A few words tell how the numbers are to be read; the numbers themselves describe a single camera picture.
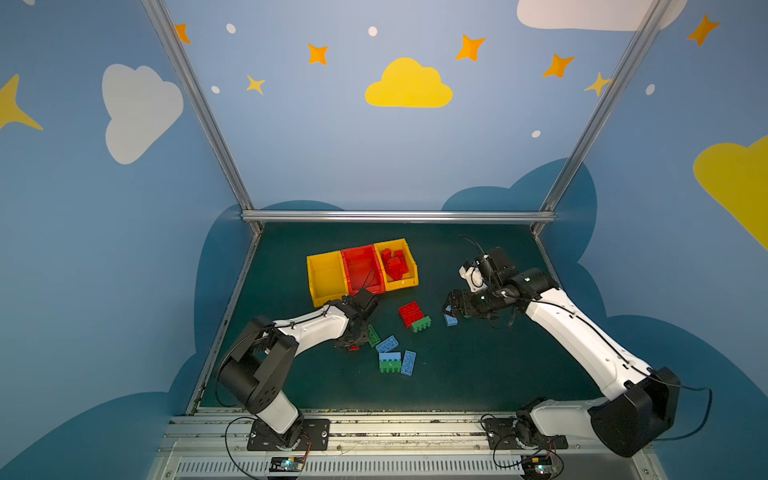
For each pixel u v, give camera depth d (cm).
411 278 103
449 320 94
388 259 107
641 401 39
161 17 69
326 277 105
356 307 73
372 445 73
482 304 66
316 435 74
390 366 83
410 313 95
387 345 90
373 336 91
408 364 88
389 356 86
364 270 108
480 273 66
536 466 72
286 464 70
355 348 88
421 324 93
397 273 106
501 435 74
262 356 50
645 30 72
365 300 75
